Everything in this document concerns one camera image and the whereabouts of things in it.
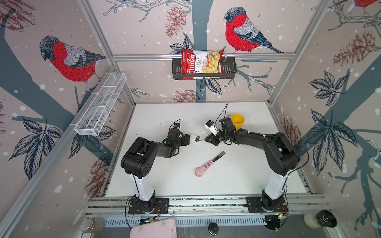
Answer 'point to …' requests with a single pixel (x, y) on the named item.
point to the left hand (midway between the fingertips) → (186, 136)
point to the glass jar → (92, 225)
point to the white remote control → (193, 137)
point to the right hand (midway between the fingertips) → (205, 140)
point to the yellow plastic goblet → (238, 120)
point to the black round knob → (213, 228)
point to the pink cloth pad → (163, 228)
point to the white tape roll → (321, 218)
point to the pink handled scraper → (200, 172)
